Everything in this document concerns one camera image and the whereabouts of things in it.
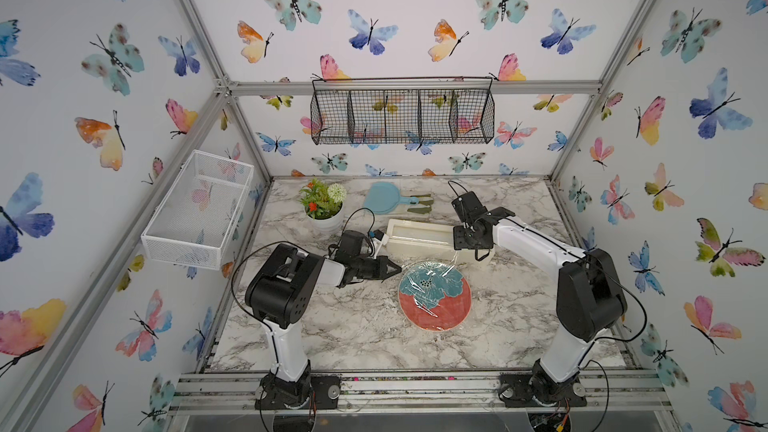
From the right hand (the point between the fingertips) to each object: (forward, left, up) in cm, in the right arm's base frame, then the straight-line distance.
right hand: (470, 236), depth 92 cm
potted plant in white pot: (+5, +45, +6) cm, 46 cm away
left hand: (-8, +20, -7) cm, 22 cm away
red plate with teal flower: (-15, +10, -9) cm, 20 cm away
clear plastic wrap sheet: (-15, +10, -9) cm, 20 cm away
